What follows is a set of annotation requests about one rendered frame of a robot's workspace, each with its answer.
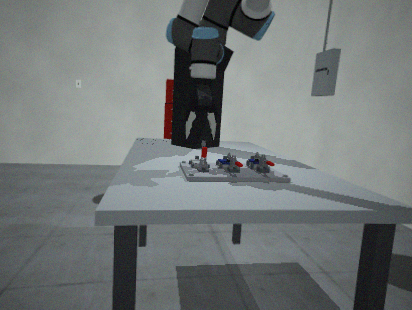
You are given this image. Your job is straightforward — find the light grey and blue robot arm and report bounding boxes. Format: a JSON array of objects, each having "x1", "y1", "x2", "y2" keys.
[{"x1": 166, "y1": 0, "x2": 275, "y2": 106}]

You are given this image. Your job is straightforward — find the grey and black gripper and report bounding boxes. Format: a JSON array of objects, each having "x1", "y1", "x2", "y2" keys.
[{"x1": 186, "y1": 78, "x2": 217, "y2": 140}]

